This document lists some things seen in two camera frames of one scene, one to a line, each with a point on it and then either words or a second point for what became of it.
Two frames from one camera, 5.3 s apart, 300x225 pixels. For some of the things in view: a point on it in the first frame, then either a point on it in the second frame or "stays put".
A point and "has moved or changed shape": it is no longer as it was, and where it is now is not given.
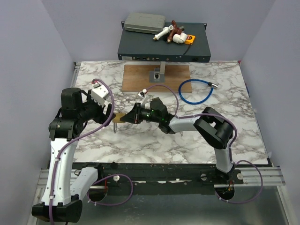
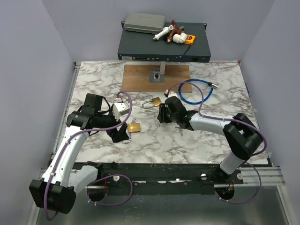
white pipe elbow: [180, 38] stays put
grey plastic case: [144, 22] stays put
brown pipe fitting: [175, 30] stays put
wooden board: [136, 78] stays put
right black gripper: [134, 116] -> [161, 116]
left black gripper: [102, 117] -> [120, 135]
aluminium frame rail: [273, 176] stays put
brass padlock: [117, 120] has moved or changed shape
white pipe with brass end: [165, 31] stays put
